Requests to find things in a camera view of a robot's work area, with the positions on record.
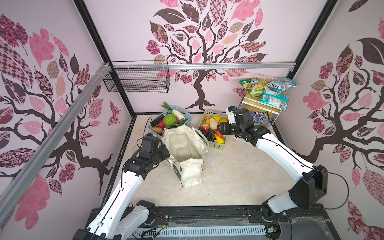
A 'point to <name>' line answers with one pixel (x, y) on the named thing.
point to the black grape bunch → (209, 134)
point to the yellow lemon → (217, 118)
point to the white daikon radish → (179, 115)
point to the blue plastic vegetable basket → (187, 115)
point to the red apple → (205, 127)
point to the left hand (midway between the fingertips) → (168, 152)
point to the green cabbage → (169, 120)
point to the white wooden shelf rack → (254, 104)
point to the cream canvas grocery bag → (188, 147)
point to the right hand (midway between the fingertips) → (220, 124)
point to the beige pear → (213, 124)
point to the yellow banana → (219, 139)
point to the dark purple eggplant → (157, 120)
